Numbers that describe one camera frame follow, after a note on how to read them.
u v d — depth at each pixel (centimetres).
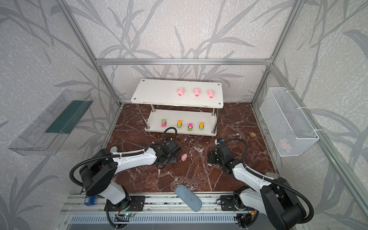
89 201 72
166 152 67
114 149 92
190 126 96
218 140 81
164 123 97
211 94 75
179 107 74
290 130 62
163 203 75
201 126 96
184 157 89
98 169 49
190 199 72
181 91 77
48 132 64
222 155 69
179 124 96
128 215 71
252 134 101
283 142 75
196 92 76
